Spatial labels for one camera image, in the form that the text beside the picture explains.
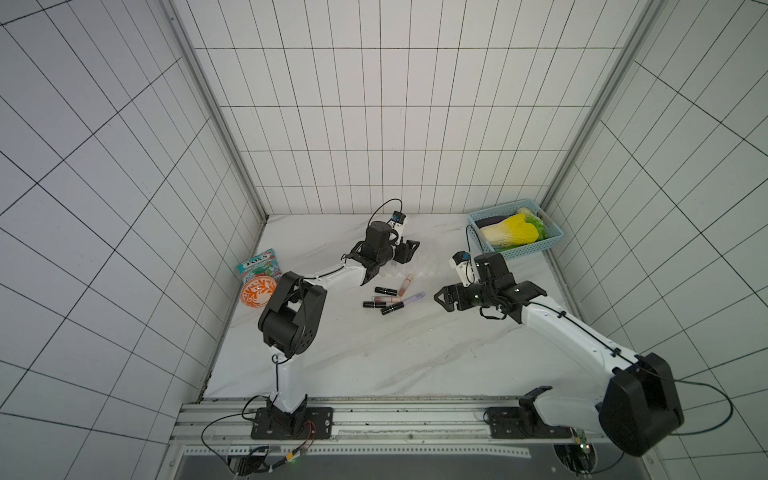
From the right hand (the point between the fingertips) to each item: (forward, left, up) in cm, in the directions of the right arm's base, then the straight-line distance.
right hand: (436, 294), depth 83 cm
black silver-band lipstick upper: (+7, +15, -12) cm, 20 cm away
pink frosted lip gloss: (+4, +15, -11) cm, 19 cm away
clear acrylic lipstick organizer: (+18, +3, -12) cm, 22 cm away
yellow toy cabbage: (+32, -33, -6) cm, 46 cm away
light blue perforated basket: (+34, -45, -7) cm, 57 cm away
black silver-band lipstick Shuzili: (0, +13, -11) cm, 17 cm away
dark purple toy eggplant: (+36, -21, -7) cm, 42 cm away
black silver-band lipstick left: (+1, +20, -11) cm, 22 cm away
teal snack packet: (+14, +59, -10) cm, 62 cm away
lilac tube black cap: (+5, +6, -12) cm, 14 cm away
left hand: (+18, +9, +1) cm, 20 cm away
